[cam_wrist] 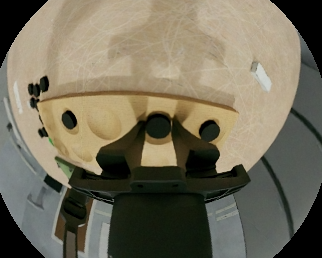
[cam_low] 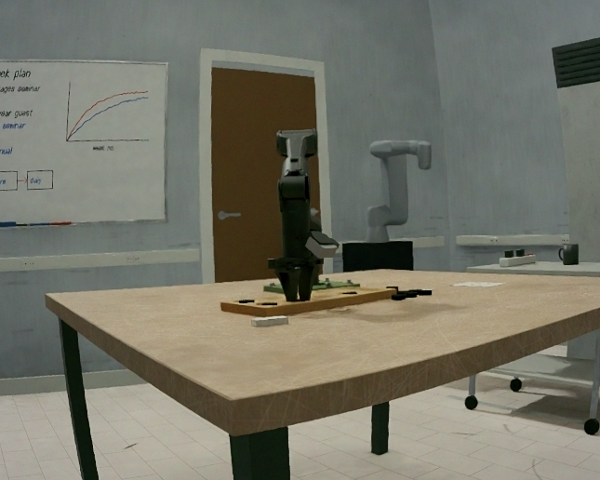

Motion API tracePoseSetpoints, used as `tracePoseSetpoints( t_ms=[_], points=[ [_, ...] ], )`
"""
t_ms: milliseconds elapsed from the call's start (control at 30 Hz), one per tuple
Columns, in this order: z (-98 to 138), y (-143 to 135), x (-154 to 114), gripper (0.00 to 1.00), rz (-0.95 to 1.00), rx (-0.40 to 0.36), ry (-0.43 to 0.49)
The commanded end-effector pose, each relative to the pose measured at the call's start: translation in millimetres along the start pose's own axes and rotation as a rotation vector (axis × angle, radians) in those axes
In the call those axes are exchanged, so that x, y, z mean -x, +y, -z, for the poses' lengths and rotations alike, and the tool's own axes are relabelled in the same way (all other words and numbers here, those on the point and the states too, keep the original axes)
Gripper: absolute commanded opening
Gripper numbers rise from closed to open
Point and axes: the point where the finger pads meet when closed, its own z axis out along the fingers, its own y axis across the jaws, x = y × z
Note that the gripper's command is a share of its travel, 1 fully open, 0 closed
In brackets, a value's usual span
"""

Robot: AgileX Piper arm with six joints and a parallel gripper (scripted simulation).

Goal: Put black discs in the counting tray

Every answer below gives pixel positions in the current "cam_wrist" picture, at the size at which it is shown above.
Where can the tan tray with round pockets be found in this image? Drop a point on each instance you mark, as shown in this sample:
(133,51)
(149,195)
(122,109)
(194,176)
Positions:
(105,116)

